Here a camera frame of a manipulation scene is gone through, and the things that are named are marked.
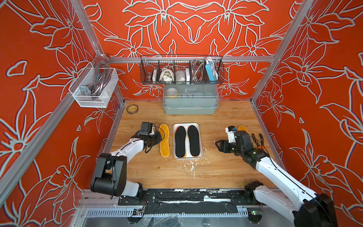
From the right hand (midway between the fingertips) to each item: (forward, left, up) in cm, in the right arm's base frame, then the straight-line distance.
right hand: (217, 142), depth 81 cm
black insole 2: (+6, +13, -9) cm, 17 cm away
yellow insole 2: (-4, +19, -10) cm, 22 cm away
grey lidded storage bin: (+30, +15, +7) cm, 34 cm away
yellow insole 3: (+18, -24, -12) cm, 32 cm away
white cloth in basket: (+37, +32, +21) cm, 53 cm away
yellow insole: (0, +32, -7) cm, 33 cm away
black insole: (+8, +22, -9) cm, 25 cm away
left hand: (+7, +35, -6) cm, 36 cm away
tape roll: (+36, +63, -11) cm, 73 cm away
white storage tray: (+6, +17, -10) cm, 21 cm away
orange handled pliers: (+6, -32, -11) cm, 34 cm away
